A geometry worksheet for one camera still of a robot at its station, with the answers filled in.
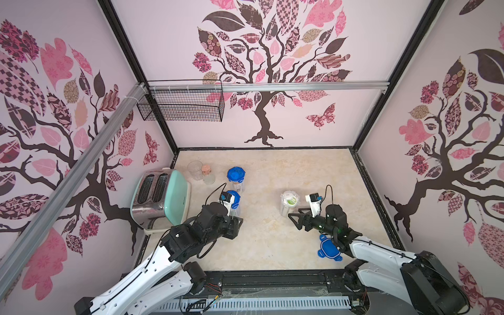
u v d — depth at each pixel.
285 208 0.86
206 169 0.97
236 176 0.90
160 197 0.79
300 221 0.74
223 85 0.92
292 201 0.81
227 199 0.61
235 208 0.82
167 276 0.46
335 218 0.64
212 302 0.70
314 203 0.75
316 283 0.74
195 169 1.05
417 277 0.42
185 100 0.95
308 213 0.75
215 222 0.50
